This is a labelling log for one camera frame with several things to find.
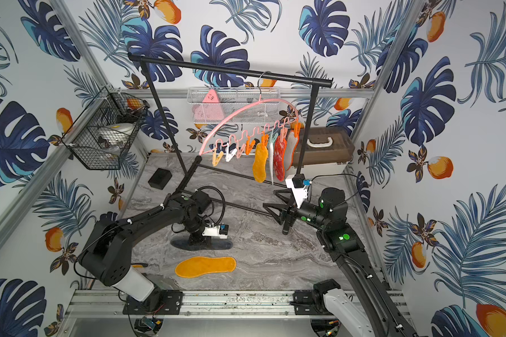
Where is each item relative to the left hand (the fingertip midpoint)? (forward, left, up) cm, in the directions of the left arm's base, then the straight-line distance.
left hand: (207, 239), depth 84 cm
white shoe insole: (+33, -31, +24) cm, 51 cm away
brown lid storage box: (+43, -49, +15) cm, 66 cm away
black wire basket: (+21, +45, +26) cm, 56 cm away
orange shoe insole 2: (+22, -19, +22) cm, 37 cm away
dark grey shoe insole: (-2, -2, +1) cm, 3 cm away
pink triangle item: (+46, +4, +29) cm, 54 cm away
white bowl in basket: (+27, +36, +29) cm, 54 cm away
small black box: (+33, +33, -5) cm, 46 cm away
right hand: (+5, -23, +26) cm, 35 cm away
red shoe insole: (+29, -27, +21) cm, 45 cm away
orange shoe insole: (-9, +4, -5) cm, 11 cm away
